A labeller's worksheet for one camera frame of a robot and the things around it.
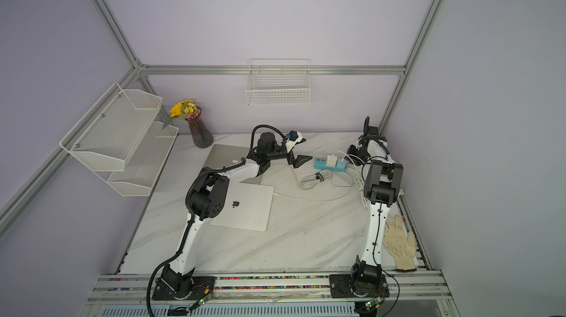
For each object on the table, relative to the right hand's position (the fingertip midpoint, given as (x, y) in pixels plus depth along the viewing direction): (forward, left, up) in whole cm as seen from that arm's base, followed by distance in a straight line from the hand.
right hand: (348, 161), depth 109 cm
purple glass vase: (+12, +74, +9) cm, 76 cm away
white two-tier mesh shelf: (-7, +96, +27) cm, 100 cm away
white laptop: (-24, +47, 0) cm, 53 cm away
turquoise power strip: (-3, +14, +3) cm, 15 cm away
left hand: (-5, +21, +16) cm, 27 cm away
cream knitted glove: (-42, -13, 0) cm, 44 cm away
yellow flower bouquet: (+13, +76, +25) cm, 81 cm away
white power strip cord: (-8, -4, +1) cm, 9 cm away
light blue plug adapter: (-6, +5, +5) cm, 9 cm away
